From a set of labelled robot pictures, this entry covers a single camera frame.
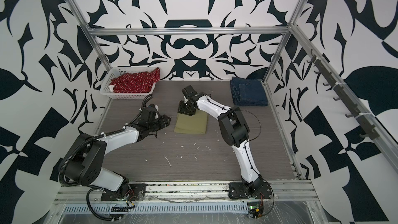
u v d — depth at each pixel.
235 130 0.57
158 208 0.65
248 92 1.11
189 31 0.94
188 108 0.85
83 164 0.44
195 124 0.93
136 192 0.74
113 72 1.12
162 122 0.83
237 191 0.74
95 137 0.48
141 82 1.15
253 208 0.72
